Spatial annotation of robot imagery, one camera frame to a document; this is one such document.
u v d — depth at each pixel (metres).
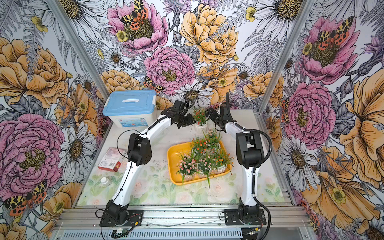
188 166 0.77
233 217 0.74
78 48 0.85
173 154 0.96
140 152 0.66
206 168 0.76
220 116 0.89
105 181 0.81
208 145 0.83
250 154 0.57
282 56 0.91
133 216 0.75
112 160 0.90
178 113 0.81
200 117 0.99
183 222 0.73
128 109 1.02
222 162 0.78
